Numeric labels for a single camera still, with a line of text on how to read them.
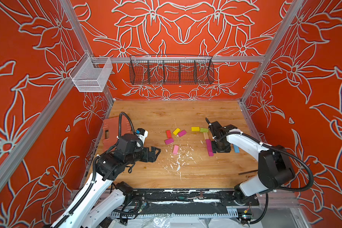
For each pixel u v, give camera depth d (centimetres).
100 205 54
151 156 60
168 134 99
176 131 100
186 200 73
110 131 100
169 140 95
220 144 71
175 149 90
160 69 101
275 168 43
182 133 101
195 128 101
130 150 51
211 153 90
